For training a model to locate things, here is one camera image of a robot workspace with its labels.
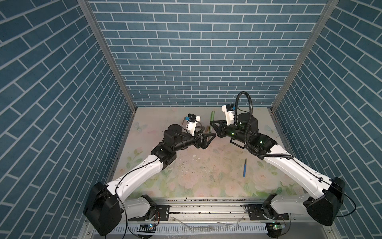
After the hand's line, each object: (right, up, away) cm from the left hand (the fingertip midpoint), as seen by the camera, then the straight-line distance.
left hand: (210, 133), depth 69 cm
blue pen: (+23, -23, +20) cm, 38 cm away
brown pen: (-1, +2, +5) cm, 5 cm away
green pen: (+1, +7, 0) cm, 7 cm away
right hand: (0, +6, 0) cm, 6 cm away
